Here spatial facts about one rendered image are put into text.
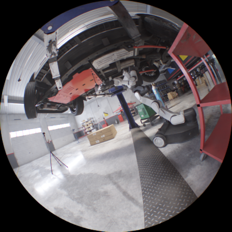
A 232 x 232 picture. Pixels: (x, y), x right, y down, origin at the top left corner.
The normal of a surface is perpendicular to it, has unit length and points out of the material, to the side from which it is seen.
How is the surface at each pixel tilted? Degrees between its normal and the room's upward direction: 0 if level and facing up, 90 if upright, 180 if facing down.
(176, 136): 90
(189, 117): 90
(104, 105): 90
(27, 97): 113
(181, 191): 23
